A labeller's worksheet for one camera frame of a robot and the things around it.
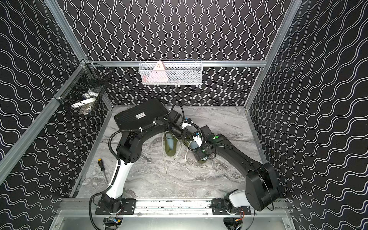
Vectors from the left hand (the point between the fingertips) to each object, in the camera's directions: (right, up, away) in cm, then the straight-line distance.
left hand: (192, 137), depth 90 cm
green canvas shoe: (-12, -9, 0) cm, 15 cm away
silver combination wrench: (-28, -14, 0) cm, 31 cm away
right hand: (+6, -8, -4) cm, 10 cm away
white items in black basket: (-56, +18, -17) cm, 61 cm away
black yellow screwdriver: (-55, -18, -2) cm, 58 cm away
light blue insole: (-15, -2, +5) cm, 16 cm away
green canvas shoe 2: (+3, -6, -15) cm, 16 cm away
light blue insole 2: (+1, -5, +2) cm, 5 cm away
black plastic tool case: (-38, +14, +16) cm, 44 cm away
